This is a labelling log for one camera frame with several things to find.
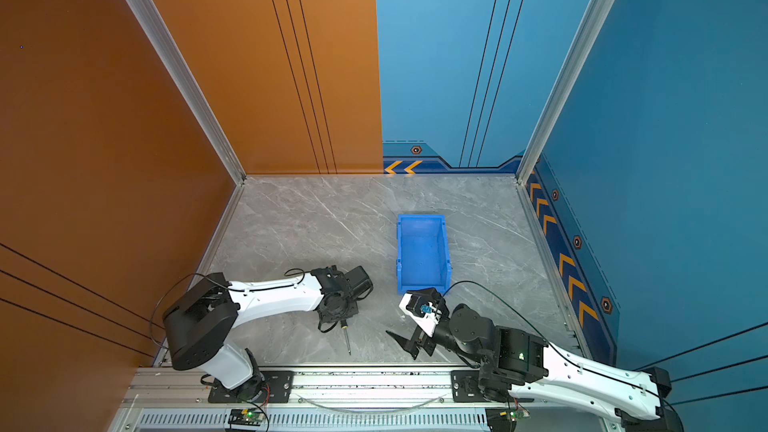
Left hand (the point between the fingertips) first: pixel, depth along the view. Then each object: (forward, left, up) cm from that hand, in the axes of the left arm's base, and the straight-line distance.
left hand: (352, 311), depth 86 cm
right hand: (-8, -13, +20) cm, 25 cm away
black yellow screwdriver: (-4, +2, +1) cm, 5 cm away
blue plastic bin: (+18, -21, +1) cm, 27 cm away
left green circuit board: (-25, +21, -1) cm, 33 cm away
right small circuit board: (-24, -41, +1) cm, 48 cm away
